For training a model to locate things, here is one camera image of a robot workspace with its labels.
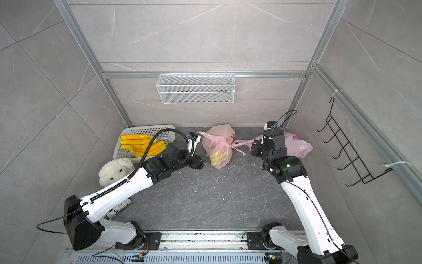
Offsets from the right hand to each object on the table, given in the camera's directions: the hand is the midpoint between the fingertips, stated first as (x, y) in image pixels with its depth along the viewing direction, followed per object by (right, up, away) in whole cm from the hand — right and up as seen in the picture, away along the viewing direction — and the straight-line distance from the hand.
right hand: (259, 141), depth 71 cm
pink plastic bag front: (-18, -1, +22) cm, 28 cm away
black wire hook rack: (+36, -9, -7) cm, 38 cm away
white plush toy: (-67, -13, +5) cm, 68 cm away
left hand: (-25, -4, +3) cm, 26 cm away
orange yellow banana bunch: (-69, -2, +33) cm, 76 cm away
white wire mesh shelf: (-31, +33, +30) cm, 54 cm away
